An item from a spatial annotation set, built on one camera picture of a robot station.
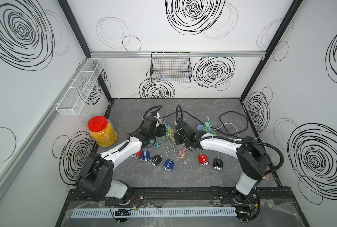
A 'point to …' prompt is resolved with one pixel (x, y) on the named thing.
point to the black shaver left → (155, 160)
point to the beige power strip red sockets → (172, 135)
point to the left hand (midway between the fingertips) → (166, 127)
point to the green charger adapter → (207, 127)
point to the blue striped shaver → (169, 165)
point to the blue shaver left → (145, 155)
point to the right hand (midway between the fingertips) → (176, 135)
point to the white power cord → (226, 123)
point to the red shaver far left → (138, 154)
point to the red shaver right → (203, 160)
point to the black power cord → (235, 122)
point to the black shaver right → (217, 164)
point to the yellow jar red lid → (102, 131)
